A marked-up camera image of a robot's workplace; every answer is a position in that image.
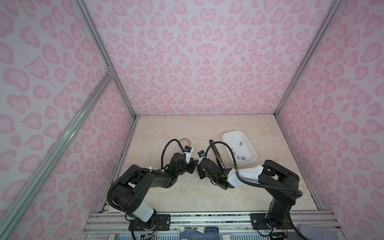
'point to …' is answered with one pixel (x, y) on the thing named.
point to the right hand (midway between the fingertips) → (198, 164)
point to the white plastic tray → (244, 152)
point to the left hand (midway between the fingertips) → (197, 158)
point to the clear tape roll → (185, 141)
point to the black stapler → (217, 155)
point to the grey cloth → (318, 231)
